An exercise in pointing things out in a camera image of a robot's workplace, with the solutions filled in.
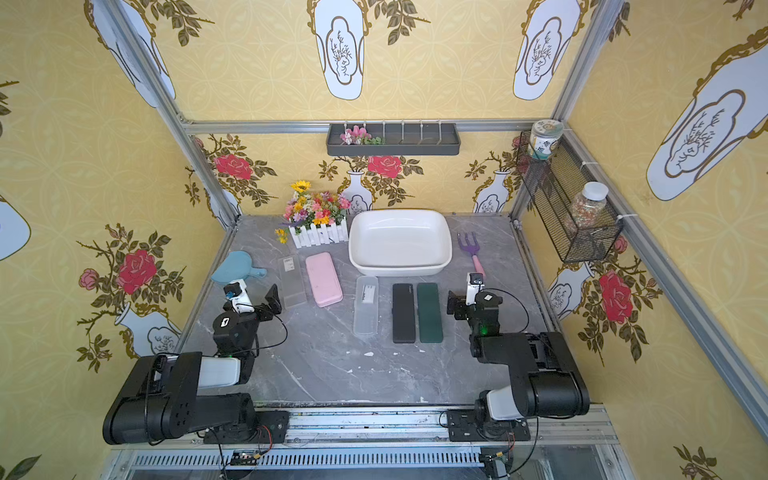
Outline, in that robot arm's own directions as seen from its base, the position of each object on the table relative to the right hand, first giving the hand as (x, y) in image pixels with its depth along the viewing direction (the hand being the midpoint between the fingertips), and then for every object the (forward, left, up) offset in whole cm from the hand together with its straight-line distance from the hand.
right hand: (472, 290), depth 94 cm
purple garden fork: (+21, -4, -6) cm, 22 cm away
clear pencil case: (0, +58, -2) cm, 58 cm away
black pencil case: (-5, +22, -4) cm, 23 cm away
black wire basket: (+30, -26, +18) cm, 44 cm away
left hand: (-6, +67, +7) cm, 68 cm away
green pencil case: (-11, +13, -4) cm, 18 cm away
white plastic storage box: (+21, +24, -2) cm, 32 cm away
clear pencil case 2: (-4, +34, -4) cm, 34 cm away
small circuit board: (-46, +59, -7) cm, 75 cm away
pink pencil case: (+4, +49, -4) cm, 49 cm away
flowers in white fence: (+20, +52, +11) cm, 57 cm away
